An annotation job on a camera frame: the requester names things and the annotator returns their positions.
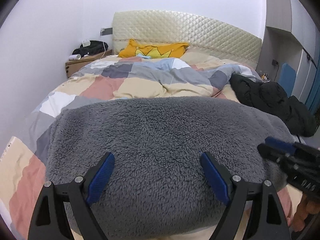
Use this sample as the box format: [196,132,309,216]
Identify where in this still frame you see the blue chair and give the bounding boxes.
[278,63,296,97]

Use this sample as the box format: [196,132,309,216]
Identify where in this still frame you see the black jacket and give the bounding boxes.
[229,74,317,137]

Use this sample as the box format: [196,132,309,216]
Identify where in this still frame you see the white charger on bag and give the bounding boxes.
[81,40,91,47]

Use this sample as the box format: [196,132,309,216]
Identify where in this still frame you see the person's right hand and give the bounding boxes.
[291,194,319,232]

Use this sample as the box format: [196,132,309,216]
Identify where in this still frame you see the grey wardrobe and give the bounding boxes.
[257,0,319,103]

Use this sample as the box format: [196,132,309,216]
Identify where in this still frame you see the patchwork quilt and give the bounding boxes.
[0,51,301,240]

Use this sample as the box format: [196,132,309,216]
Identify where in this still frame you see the black bag on nightstand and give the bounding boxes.
[79,41,108,57]

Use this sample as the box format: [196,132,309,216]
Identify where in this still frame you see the grey fleece jacket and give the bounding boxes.
[39,96,293,239]

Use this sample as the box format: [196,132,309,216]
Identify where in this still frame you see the bottles on side table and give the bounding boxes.
[259,71,270,82]

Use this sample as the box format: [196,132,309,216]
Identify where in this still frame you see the brown cardboard nightstand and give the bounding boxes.
[65,49,112,78]

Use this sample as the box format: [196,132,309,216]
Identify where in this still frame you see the wall socket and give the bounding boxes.
[100,27,113,36]

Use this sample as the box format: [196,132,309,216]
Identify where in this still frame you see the blue curtain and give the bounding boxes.
[305,60,320,114]

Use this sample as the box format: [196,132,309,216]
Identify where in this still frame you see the white roll on nightstand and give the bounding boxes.
[69,54,81,61]

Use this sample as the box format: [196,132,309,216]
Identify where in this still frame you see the yellow pillow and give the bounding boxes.
[118,39,189,59]

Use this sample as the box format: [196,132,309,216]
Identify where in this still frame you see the cream quilted headboard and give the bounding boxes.
[112,10,262,68]

